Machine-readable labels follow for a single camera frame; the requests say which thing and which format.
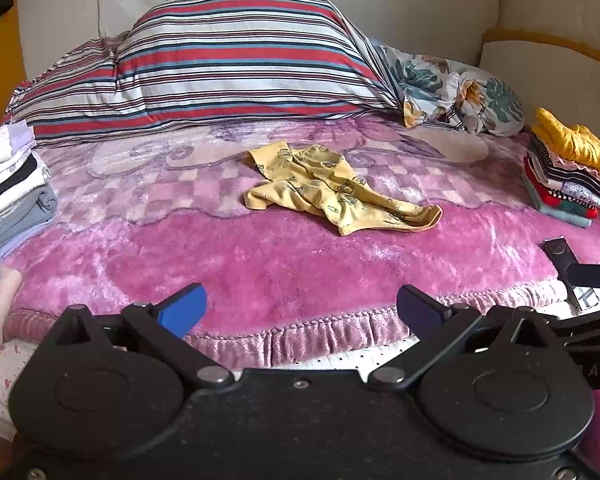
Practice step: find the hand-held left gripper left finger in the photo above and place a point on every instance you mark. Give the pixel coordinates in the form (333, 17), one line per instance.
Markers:
(185, 307)

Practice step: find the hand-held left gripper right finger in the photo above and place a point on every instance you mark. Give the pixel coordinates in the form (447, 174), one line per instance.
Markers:
(417, 307)

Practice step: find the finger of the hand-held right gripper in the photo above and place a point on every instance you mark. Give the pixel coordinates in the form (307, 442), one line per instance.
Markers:
(595, 275)

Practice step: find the yellow printed pants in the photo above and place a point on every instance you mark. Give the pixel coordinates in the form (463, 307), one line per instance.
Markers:
(330, 185)

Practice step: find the stack of colourful folded clothes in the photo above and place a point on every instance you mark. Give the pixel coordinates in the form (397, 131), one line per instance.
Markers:
(570, 170)

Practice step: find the stack of pale folded clothes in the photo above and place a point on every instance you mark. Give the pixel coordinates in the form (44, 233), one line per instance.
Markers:
(15, 195)

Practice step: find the white dotted bedsheet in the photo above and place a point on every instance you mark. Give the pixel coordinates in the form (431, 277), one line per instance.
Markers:
(380, 355)

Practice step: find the pink plush blanket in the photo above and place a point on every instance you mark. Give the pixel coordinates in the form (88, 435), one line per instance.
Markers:
(280, 260)

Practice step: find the white wooden headboard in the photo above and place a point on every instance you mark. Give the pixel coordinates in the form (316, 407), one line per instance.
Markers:
(555, 75)

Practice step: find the floral leaf-print pillow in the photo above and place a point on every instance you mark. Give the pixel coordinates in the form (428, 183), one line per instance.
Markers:
(430, 85)

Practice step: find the red blue striped pillow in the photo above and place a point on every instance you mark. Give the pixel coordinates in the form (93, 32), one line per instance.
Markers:
(230, 60)

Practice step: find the yellow wooden wardrobe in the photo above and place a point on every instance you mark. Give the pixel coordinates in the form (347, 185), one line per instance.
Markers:
(0, 70)

